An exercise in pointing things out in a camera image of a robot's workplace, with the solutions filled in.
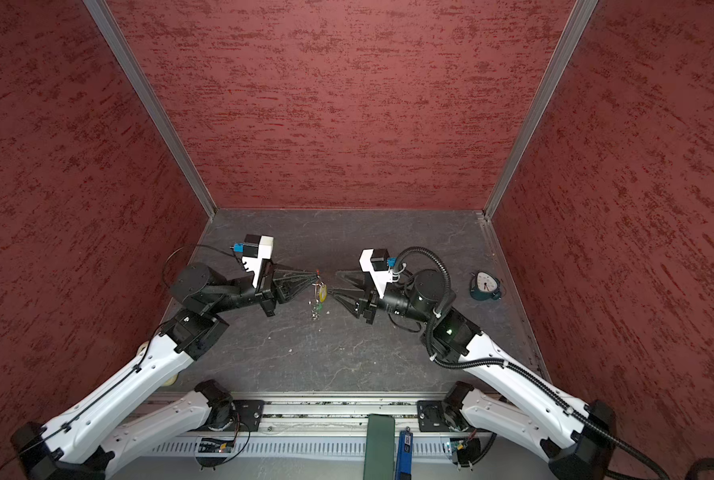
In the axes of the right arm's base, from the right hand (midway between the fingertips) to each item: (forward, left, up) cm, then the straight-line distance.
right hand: (332, 289), depth 58 cm
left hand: (0, +3, +3) cm, 4 cm away
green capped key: (-2, +3, -2) cm, 4 cm away
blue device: (-28, -14, -31) cm, 44 cm away
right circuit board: (-25, -30, -37) cm, 54 cm away
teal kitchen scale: (+18, -46, -32) cm, 59 cm away
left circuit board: (-22, +33, -38) cm, 54 cm away
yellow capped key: (-1, +2, -1) cm, 2 cm away
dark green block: (-26, -9, -38) cm, 47 cm away
